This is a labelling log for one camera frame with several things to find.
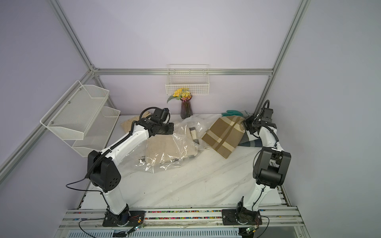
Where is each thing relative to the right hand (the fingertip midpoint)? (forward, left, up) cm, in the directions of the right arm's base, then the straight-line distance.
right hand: (242, 123), depth 93 cm
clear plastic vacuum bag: (-5, +38, +1) cm, 39 cm away
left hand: (-6, +45, +1) cm, 46 cm away
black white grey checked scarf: (-5, -4, -14) cm, 15 cm away
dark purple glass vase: (+20, +37, -5) cm, 42 cm away
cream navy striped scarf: (+2, +31, -13) cm, 34 cm away
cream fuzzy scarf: (-13, +52, -8) cm, 54 cm away
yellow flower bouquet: (+21, +38, +8) cm, 44 cm away
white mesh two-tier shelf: (-6, +91, +13) cm, 93 cm away
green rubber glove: (+25, +1, -15) cm, 29 cm away
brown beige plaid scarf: (-1, +10, -11) cm, 15 cm away
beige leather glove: (+14, +83, -15) cm, 86 cm away
